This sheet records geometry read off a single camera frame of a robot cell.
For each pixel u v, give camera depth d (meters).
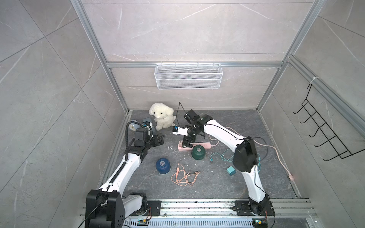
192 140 0.79
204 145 0.96
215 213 0.73
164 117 0.96
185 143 0.78
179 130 0.79
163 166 0.78
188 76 1.00
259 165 0.88
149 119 1.09
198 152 0.84
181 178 0.80
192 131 0.76
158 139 0.75
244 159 0.54
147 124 0.73
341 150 0.59
